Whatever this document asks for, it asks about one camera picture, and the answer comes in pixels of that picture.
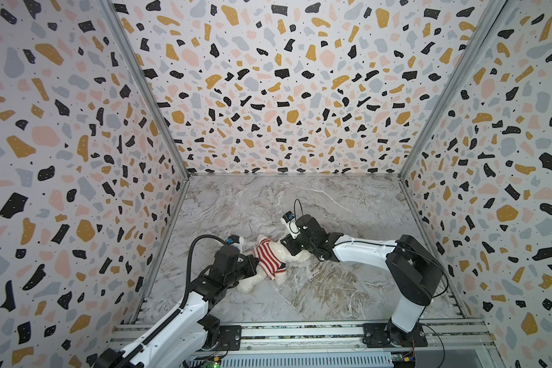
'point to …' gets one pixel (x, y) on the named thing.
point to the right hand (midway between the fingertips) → (282, 236)
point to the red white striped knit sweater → (269, 260)
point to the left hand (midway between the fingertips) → (263, 257)
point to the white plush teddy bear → (251, 283)
